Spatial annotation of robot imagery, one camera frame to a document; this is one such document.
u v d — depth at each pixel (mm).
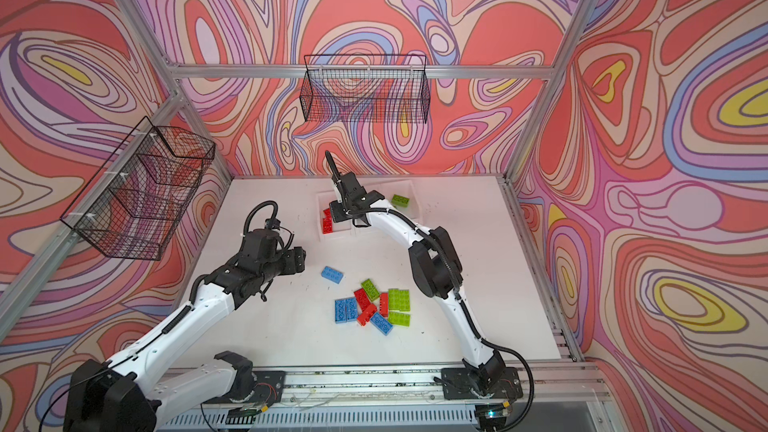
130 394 381
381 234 681
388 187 1109
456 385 724
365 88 976
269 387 722
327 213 1050
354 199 763
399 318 842
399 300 871
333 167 798
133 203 678
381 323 834
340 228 1023
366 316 829
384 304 843
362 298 878
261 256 617
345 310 858
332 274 911
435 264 585
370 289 884
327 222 1019
